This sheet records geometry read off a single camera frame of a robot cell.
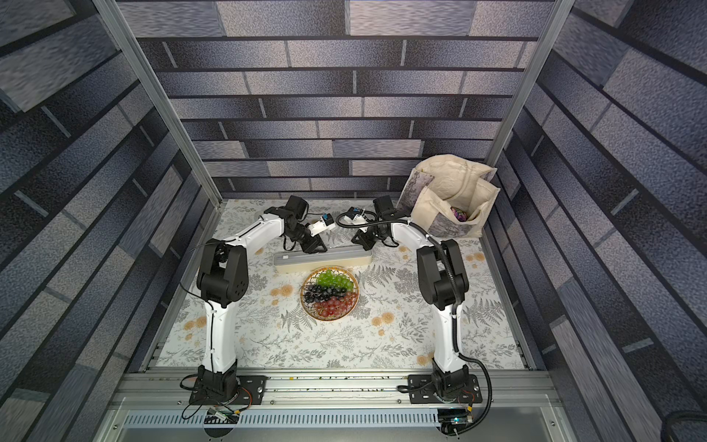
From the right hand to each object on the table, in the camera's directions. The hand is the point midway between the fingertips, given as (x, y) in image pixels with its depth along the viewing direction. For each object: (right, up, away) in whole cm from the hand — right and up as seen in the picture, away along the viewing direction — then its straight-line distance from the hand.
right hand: (356, 236), depth 99 cm
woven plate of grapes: (-9, -18, -12) cm, 23 cm away
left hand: (-12, -2, -1) cm, 13 cm away
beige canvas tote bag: (+37, +16, +7) cm, 41 cm away
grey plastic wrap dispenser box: (-8, -8, -2) cm, 12 cm away
